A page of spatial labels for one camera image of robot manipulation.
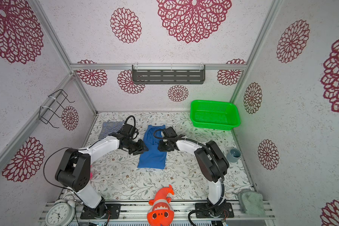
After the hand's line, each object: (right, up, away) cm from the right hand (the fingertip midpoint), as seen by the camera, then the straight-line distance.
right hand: (159, 146), depth 94 cm
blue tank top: (-4, -8, 0) cm, 9 cm away
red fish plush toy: (+3, -27, -28) cm, 39 cm away
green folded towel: (+51, -27, -18) cm, 61 cm away
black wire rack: (-58, +24, -14) cm, 65 cm away
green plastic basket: (+45, +23, +27) cm, 57 cm away
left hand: (-8, -4, -5) cm, 10 cm away
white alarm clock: (-48, -30, -24) cm, 61 cm away
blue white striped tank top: (-39, +12, +12) cm, 43 cm away
